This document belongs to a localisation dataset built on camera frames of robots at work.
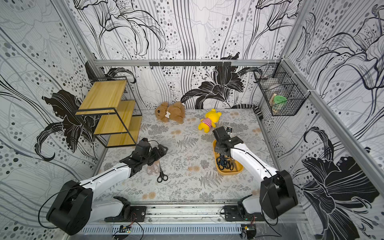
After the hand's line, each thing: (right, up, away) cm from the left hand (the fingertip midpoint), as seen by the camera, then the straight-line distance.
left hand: (165, 154), depth 88 cm
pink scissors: (-7, -9, +1) cm, 11 cm away
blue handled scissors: (+39, -6, 0) cm, 39 cm away
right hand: (+34, +5, -1) cm, 35 cm away
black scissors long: (-2, -13, -2) cm, 13 cm away
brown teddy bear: (+4, +27, +16) cm, 31 cm away
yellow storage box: (+43, -8, 0) cm, 44 cm away
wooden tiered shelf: (-26, +31, -9) cm, 42 cm away
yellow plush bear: (+30, +23, +17) cm, 41 cm away
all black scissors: (+34, -4, -1) cm, 34 cm away
